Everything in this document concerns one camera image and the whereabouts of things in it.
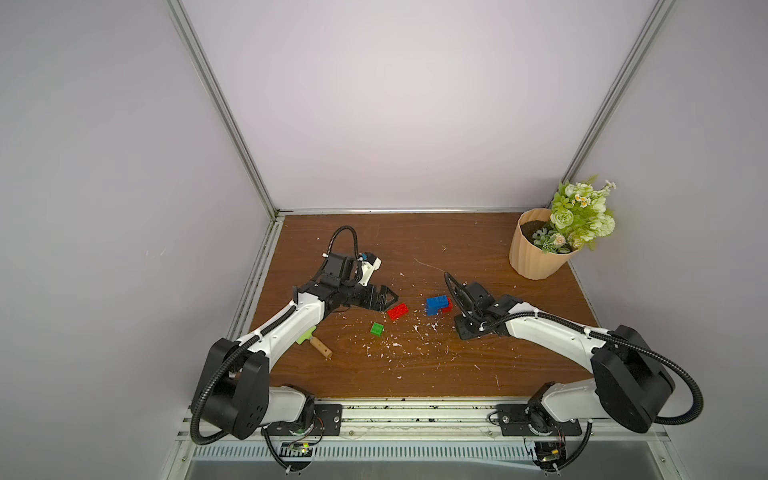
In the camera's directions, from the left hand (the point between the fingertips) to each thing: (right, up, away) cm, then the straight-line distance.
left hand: (389, 294), depth 82 cm
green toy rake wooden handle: (-22, -15, +3) cm, 26 cm away
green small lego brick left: (-4, -11, +5) cm, 13 cm away
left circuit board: (-23, -36, -11) cm, 44 cm away
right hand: (+21, -10, +4) cm, 24 cm away
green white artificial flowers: (+53, +22, -1) cm, 58 cm away
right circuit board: (+38, -36, -12) cm, 54 cm away
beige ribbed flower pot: (+43, +10, +10) cm, 46 cm away
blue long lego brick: (+14, -4, +6) cm, 15 cm away
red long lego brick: (+3, -7, +8) cm, 11 cm away
